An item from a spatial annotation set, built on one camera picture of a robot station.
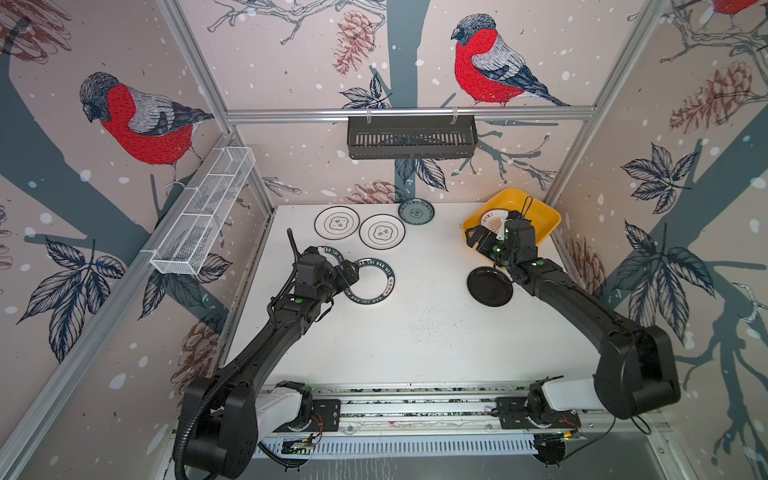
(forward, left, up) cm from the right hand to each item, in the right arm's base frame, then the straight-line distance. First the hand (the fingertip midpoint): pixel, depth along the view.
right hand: (473, 238), depth 86 cm
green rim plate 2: (-5, +31, -19) cm, 36 cm away
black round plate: (-6, -7, -17) cm, 20 cm away
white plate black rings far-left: (+22, +49, -18) cm, 57 cm away
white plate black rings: (+18, +30, -18) cm, 39 cm away
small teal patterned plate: (+30, +17, -19) cm, 39 cm away
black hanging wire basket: (+39, +19, +10) cm, 44 cm away
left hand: (-11, +36, -3) cm, 38 cm away
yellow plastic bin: (+24, -32, -14) cm, 43 cm away
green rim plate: (+5, +47, -17) cm, 50 cm away
